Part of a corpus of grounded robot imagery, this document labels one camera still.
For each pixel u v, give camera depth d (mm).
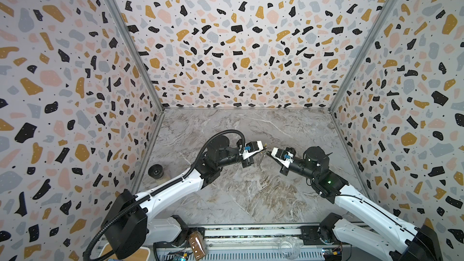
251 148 565
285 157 592
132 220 389
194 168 517
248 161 626
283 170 648
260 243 731
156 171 797
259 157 651
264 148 587
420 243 403
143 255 650
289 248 717
